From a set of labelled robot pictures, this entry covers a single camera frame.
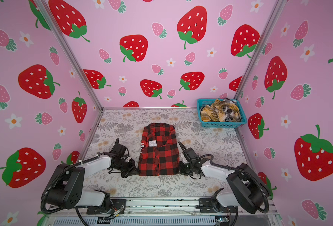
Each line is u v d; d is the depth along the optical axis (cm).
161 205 76
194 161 69
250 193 42
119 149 75
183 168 78
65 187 43
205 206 74
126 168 76
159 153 90
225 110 106
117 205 75
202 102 115
